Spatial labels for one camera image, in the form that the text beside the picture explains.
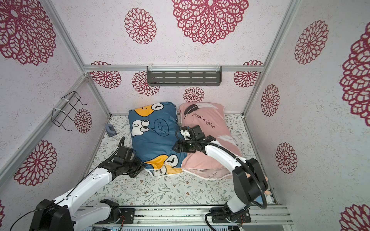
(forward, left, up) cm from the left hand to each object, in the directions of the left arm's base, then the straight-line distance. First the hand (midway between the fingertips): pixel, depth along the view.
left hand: (147, 165), depth 84 cm
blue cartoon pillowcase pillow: (+29, +1, -2) cm, 29 cm away
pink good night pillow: (+33, -40, +5) cm, 52 cm away
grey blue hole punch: (+30, +34, -5) cm, 45 cm away
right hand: (+9, -17, +6) cm, 20 cm away
